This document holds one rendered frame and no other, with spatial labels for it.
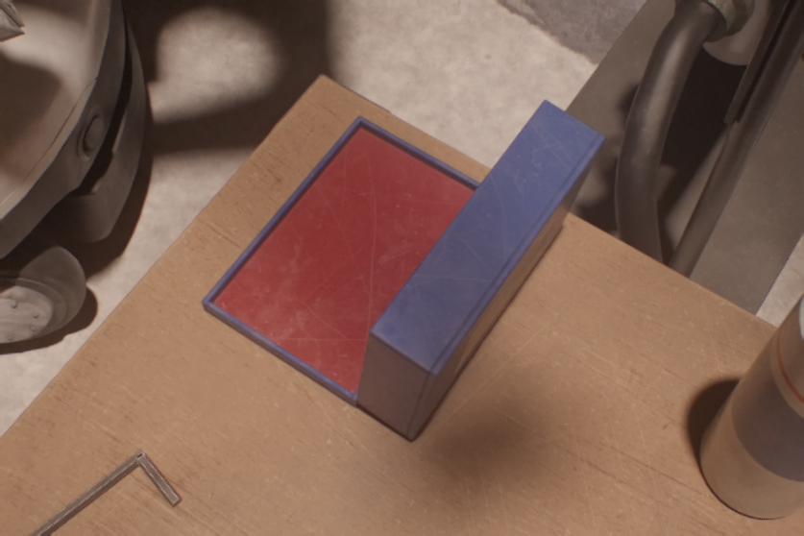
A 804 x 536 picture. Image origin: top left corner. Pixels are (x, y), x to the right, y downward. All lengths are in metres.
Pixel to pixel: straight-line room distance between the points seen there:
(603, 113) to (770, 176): 0.20
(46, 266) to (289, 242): 0.46
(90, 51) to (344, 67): 0.40
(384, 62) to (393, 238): 0.70
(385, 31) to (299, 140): 0.68
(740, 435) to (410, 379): 0.16
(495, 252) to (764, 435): 0.15
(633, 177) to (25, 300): 0.59
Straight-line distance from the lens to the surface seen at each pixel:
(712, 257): 1.23
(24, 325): 1.14
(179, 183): 1.27
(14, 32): 0.81
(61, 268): 1.10
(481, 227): 0.54
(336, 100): 0.73
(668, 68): 0.80
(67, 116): 1.02
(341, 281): 0.65
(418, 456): 0.61
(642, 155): 0.80
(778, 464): 0.56
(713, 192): 1.04
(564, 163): 0.56
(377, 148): 0.70
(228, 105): 1.32
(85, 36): 1.03
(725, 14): 0.84
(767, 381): 0.52
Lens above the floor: 1.05
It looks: 62 degrees down
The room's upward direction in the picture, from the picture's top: straight up
